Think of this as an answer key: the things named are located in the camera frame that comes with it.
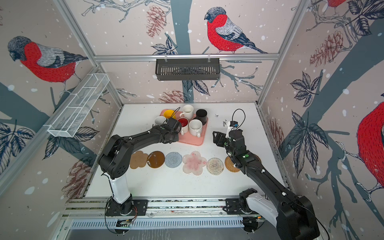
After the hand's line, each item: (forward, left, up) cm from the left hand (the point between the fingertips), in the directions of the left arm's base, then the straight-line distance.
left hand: (174, 137), depth 95 cm
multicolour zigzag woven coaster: (-18, -26, -5) cm, 31 cm away
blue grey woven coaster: (-13, 0, -5) cm, 14 cm away
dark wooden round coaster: (-27, -38, +27) cm, 54 cm away
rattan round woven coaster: (-17, -34, -5) cm, 39 cm away
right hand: (-6, -26, +12) cm, 29 cm away
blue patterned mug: (+12, +10, +3) cm, 16 cm away
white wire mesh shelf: (-4, +49, +25) cm, 55 cm away
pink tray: (+2, -8, -6) cm, 10 cm away
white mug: (+9, -14, -2) cm, 16 cm away
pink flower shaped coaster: (-15, -13, -6) cm, 21 cm away
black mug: (+17, -18, +3) cm, 25 cm away
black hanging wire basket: (+44, -8, +22) cm, 50 cm away
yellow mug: (+18, +6, +3) cm, 19 cm away
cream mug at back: (+18, -8, +4) cm, 20 cm away
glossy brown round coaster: (-13, +11, -5) cm, 18 cm away
